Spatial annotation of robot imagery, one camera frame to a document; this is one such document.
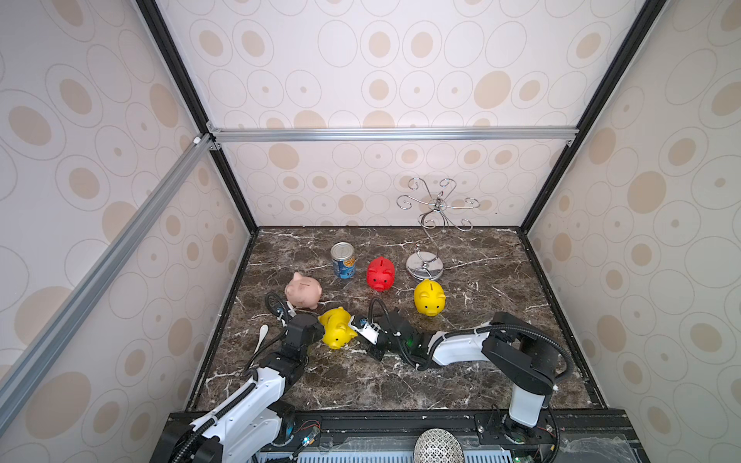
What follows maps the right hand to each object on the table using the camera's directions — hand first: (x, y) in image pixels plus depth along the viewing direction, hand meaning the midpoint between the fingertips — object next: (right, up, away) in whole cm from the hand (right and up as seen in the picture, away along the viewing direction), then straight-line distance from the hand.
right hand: (366, 330), depth 87 cm
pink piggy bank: (-20, +11, +3) cm, 23 cm away
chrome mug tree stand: (+22, +20, +18) cm, 35 cm away
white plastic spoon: (-32, -2, +2) cm, 32 cm away
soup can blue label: (-8, +21, +10) cm, 24 cm away
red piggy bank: (+5, +16, +7) cm, 19 cm away
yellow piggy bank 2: (-8, +2, -6) cm, 10 cm away
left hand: (-14, +4, -1) cm, 14 cm away
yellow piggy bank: (+20, +10, +2) cm, 22 cm away
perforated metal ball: (+18, -24, -17) cm, 35 cm away
